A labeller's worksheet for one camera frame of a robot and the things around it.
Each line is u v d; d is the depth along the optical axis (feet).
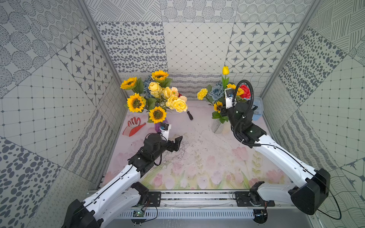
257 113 3.42
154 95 2.27
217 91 2.49
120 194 1.58
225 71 2.35
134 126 3.41
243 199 2.43
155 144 1.90
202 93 2.59
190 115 3.62
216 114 2.75
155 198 2.45
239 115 1.71
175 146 2.25
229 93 1.92
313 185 1.25
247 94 2.35
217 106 2.59
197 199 2.51
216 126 3.11
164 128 2.13
